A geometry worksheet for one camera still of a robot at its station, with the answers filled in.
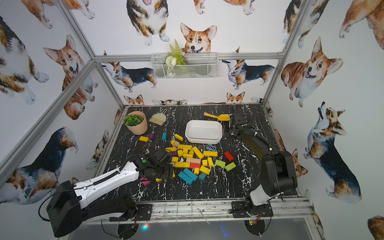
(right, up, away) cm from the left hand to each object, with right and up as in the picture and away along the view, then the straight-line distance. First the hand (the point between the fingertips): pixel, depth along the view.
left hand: (170, 171), depth 81 cm
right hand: (+31, +21, +9) cm, 39 cm away
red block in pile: (+12, +1, +8) cm, 14 cm away
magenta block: (-14, -6, +1) cm, 15 cm away
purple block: (+1, +8, +8) cm, 11 cm away
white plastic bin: (+19, +19, +24) cm, 36 cm away
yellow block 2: (-22, +15, +20) cm, 34 cm away
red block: (+34, +5, +12) cm, 37 cm away
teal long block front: (+8, -5, +3) cm, 9 cm away
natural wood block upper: (+12, +3, +10) cm, 16 cm away
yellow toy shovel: (+31, +29, +33) cm, 54 cm away
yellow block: (-7, -5, +2) cm, 9 cm away
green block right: (+34, 0, +7) cm, 35 cm away
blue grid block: (+23, +10, +15) cm, 29 cm away
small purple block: (-17, +17, +20) cm, 31 cm away
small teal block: (+18, -4, +4) cm, 18 cm away
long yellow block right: (+23, +7, +12) cm, 27 cm away
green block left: (+28, +2, +10) cm, 30 cm away
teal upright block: (-8, +16, +20) cm, 27 cm away
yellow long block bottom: (+6, +1, +9) cm, 11 cm away
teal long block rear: (+11, -3, +5) cm, 12 cm away
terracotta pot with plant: (-25, +26, +16) cm, 40 cm away
